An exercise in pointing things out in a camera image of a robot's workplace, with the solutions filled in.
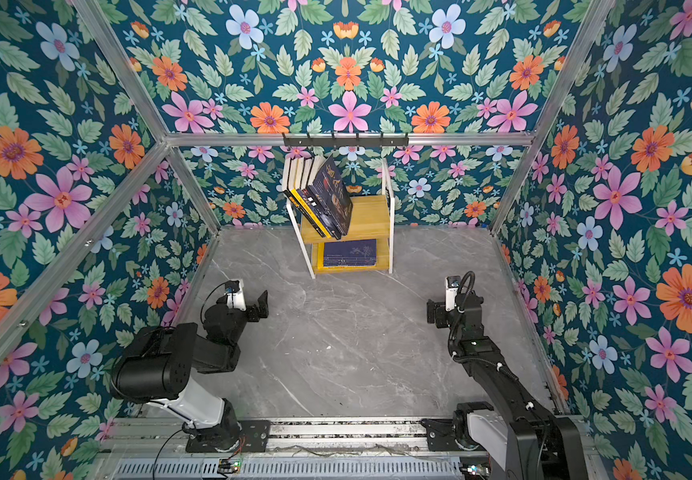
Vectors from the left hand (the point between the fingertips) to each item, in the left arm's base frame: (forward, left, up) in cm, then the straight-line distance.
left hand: (251, 284), depth 90 cm
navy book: (+12, -32, -3) cm, 34 cm away
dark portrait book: (+18, -27, +20) cm, 38 cm away
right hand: (-9, -59, +1) cm, 59 cm away
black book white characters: (+10, -23, +24) cm, 35 cm away
